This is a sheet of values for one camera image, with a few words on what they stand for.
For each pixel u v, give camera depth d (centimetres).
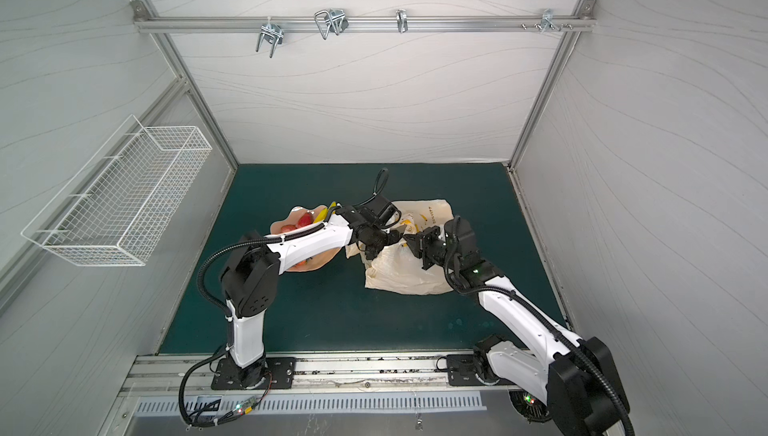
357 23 78
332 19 77
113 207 67
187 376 66
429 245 70
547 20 76
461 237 60
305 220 97
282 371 74
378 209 72
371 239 70
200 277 47
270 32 79
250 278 49
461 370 73
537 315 48
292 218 98
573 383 39
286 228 93
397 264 74
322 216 98
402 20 78
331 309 89
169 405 70
